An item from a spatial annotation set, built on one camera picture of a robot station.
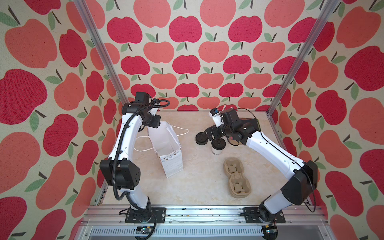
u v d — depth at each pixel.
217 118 0.71
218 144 0.89
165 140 0.96
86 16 0.72
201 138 1.01
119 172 0.46
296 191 0.50
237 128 0.59
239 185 0.81
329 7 0.70
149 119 0.68
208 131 0.73
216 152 0.93
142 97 0.63
